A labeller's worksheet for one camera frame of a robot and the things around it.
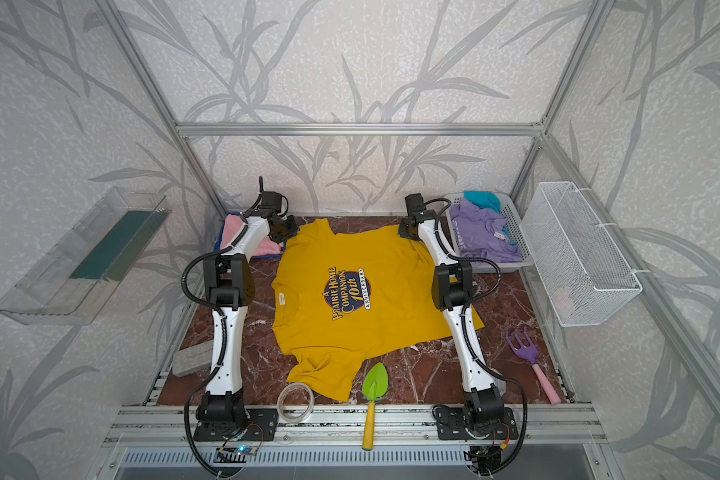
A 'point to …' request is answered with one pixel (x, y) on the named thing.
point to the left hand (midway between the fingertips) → (301, 219)
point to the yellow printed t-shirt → (341, 295)
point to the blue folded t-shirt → (217, 245)
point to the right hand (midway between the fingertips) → (408, 223)
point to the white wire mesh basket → (586, 280)
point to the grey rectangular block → (186, 361)
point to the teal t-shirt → (483, 200)
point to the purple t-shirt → (479, 234)
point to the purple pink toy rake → (530, 352)
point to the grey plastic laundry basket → (516, 231)
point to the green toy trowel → (374, 386)
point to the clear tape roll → (279, 406)
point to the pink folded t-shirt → (233, 222)
